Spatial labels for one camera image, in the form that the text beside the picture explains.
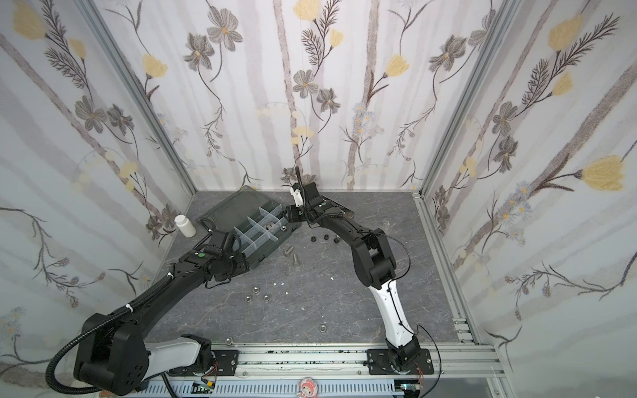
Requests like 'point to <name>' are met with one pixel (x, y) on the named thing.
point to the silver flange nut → (323, 327)
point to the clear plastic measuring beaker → (388, 224)
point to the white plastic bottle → (186, 225)
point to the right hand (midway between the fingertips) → (283, 203)
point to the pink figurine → (308, 388)
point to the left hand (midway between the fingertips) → (241, 260)
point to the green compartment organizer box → (256, 218)
